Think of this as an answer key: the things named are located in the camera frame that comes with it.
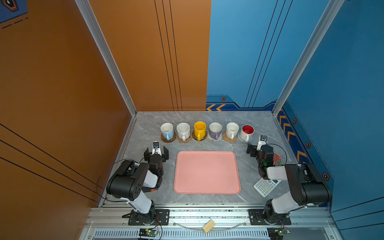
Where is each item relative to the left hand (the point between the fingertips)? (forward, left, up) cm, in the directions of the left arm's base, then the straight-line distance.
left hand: (155, 146), depth 92 cm
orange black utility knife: (-28, -3, +8) cm, 29 cm away
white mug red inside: (+13, -59, -1) cm, 61 cm away
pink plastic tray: (-13, -32, -7) cm, 35 cm away
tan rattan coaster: (+14, -45, -6) cm, 47 cm away
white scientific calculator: (-21, -63, -6) cm, 67 cm away
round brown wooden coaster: (+10, -9, -6) cm, 14 cm away
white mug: (+15, -16, -3) cm, 22 cm away
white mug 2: (+15, -49, +1) cm, 51 cm away
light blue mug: (+11, -6, +2) cm, 13 cm away
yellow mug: (+14, -27, +2) cm, 31 cm away
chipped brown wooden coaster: (+9, -28, -4) cm, 30 cm away
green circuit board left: (-43, -3, -9) cm, 44 cm away
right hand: (+3, -63, 0) cm, 63 cm away
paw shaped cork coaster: (+7, -18, -4) cm, 20 cm away
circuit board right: (-42, -64, -8) cm, 77 cm away
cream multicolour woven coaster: (+9, -37, -6) cm, 39 cm away
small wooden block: (-40, -32, -6) cm, 51 cm away
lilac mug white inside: (+16, -38, -3) cm, 42 cm away
